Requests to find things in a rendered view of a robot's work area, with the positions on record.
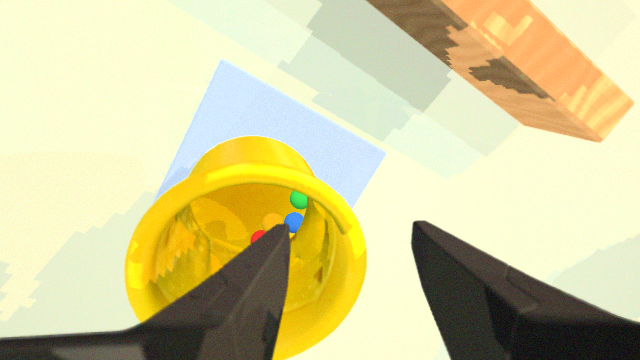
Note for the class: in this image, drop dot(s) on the orange marble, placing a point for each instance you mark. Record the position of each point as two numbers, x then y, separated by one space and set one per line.
270 220

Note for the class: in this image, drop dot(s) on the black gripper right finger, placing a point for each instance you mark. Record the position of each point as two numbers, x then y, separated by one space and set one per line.
485 309

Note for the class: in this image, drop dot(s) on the orange wooden block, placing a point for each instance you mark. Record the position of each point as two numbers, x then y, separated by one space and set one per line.
513 54

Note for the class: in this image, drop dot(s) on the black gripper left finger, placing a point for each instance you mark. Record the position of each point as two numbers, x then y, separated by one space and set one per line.
235 314

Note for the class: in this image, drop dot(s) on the green marble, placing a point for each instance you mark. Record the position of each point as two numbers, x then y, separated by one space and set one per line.
298 201

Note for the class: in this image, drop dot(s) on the red marble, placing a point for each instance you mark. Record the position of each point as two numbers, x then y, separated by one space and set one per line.
256 235

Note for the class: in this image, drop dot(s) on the yellow cup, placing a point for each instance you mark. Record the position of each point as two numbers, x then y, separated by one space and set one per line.
204 221

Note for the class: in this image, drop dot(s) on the blue marble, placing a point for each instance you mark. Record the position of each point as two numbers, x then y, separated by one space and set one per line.
294 220

